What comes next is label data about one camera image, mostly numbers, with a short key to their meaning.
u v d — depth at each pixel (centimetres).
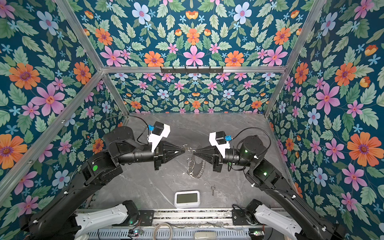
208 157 48
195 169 51
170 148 48
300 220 40
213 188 84
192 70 93
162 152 44
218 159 47
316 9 69
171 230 69
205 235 66
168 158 49
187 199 78
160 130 42
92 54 84
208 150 49
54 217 37
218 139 42
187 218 75
